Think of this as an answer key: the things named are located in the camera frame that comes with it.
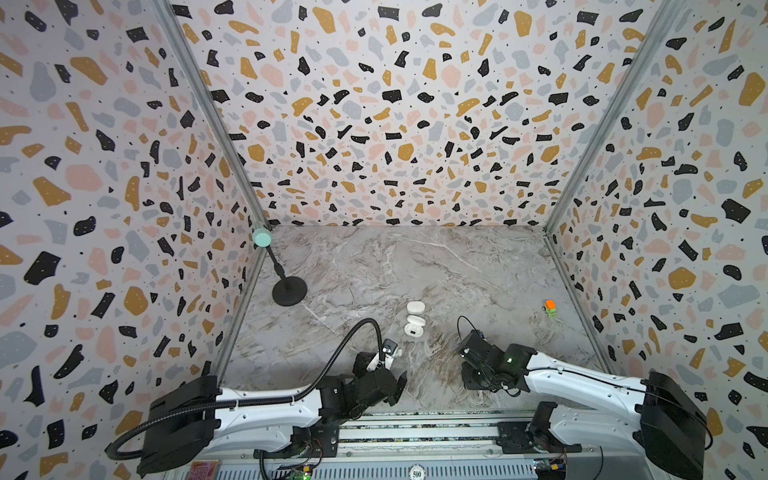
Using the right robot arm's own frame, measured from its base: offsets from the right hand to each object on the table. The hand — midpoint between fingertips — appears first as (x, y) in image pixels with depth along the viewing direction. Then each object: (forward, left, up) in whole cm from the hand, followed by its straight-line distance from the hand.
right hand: (464, 375), depth 82 cm
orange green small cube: (+23, -31, -2) cm, 38 cm away
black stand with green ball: (+27, +55, -1) cm, 62 cm away
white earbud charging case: (+22, +13, -2) cm, 26 cm away
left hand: (+1, +18, +4) cm, 18 cm away
